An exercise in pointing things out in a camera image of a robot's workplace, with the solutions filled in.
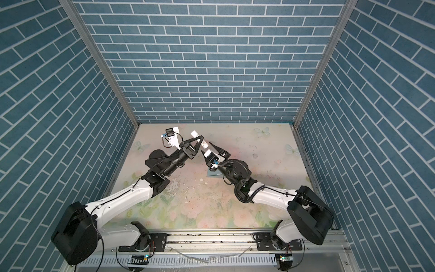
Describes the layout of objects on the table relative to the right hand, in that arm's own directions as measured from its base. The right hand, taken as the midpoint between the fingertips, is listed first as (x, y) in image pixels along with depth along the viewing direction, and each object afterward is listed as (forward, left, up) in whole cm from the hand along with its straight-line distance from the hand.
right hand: (207, 144), depth 72 cm
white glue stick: (-1, +1, +2) cm, 3 cm away
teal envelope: (+3, -2, -30) cm, 30 cm away
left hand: (-1, +1, +4) cm, 4 cm away
